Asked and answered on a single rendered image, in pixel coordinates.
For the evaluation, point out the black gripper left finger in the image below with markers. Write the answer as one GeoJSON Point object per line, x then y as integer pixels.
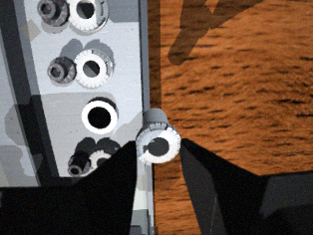
{"type": "Point", "coordinates": [101, 203]}

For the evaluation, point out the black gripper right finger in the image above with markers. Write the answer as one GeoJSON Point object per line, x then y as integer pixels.
{"type": "Point", "coordinates": [227, 202]}

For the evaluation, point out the white cylinder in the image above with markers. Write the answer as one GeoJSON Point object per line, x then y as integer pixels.
{"type": "Point", "coordinates": [157, 140]}

